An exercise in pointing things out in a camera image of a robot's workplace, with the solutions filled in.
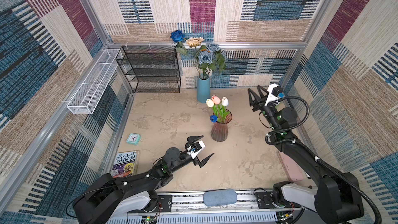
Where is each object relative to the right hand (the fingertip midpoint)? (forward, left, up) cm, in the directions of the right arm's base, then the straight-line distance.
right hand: (253, 88), depth 72 cm
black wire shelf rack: (+40, +59, -18) cm, 73 cm away
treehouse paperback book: (-22, +66, -32) cm, 77 cm away
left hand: (-18, +22, -17) cm, 33 cm away
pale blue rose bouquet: (+24, +18, 0) cm, 30 cm away
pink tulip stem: (-2, +17, -6) cm, 18 cm away
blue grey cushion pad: (-38, +19, -32) cm, 53 cm away
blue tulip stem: (-11, +19, -7) cm, 23 cm away
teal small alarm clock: (-7, +65, -33) cm, 73 cm away
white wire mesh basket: (+15, +90, -15) cm, 92 cm away
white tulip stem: (-4, +13, -6) cm, 15 cm away
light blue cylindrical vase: (+23, +22, -23) cm, 39 cm away
